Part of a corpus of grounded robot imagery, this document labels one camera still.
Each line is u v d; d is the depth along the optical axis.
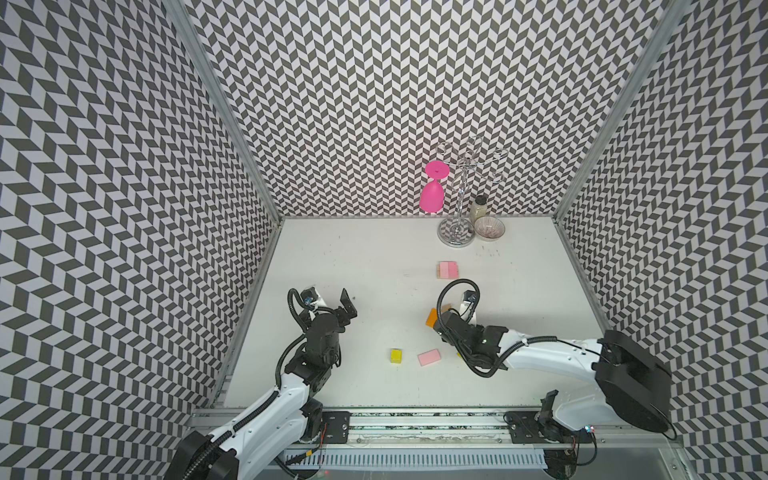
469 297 0.74
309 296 0.69
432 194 0.95
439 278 0.99
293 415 0.55
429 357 0.85
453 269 1.02
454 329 0.64
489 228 1.12
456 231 1.12
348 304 0.81
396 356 0.82
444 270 1.00
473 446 0.71
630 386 0.42
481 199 1.13
